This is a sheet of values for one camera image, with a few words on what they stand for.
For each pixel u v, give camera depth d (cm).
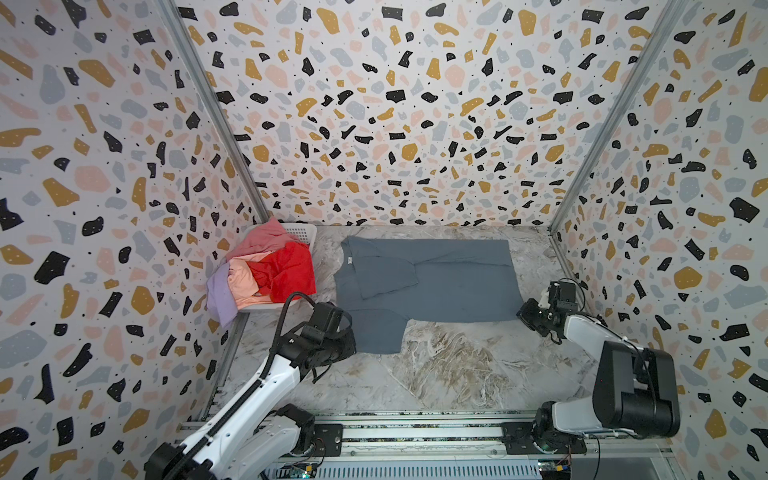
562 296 74
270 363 51
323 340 60
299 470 70
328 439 74
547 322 70
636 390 44
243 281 84
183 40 72
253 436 45
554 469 72
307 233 110
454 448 73
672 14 72
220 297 85
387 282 106
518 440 73
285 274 90
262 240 103
